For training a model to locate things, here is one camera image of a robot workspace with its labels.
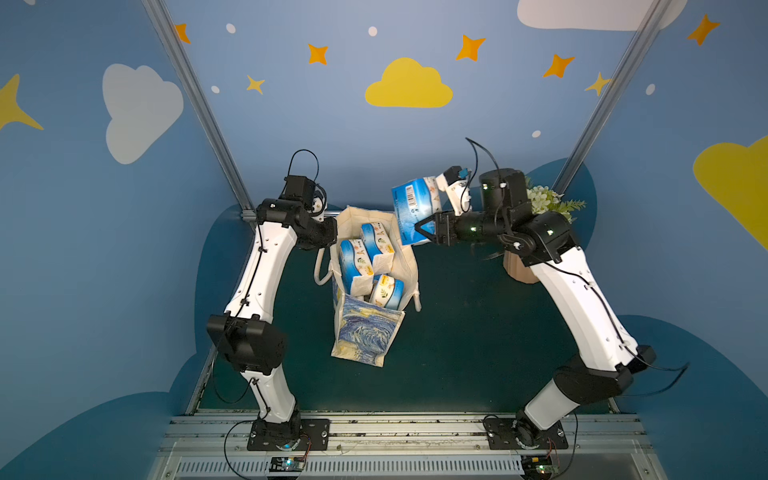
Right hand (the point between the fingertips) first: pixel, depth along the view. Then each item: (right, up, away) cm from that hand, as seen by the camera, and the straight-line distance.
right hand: (428, 222), depth 64 cm
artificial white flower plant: (+37, +8, +22) cm, 43 cm away
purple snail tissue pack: (-9, -17, +11) cm, 22 cm away
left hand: (-22, -2, +16) cm, 27 cm away
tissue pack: (-11, -5, +18) cm, 22 cm away
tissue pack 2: (-18, -9, +14) cm, 24 cm away
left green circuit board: (-33, -58, +6) cm, 67 cm away
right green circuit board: (+28, -59, +7) cm, 65 cm away
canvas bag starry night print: (-15, -27, +11) cm, 32 cm away
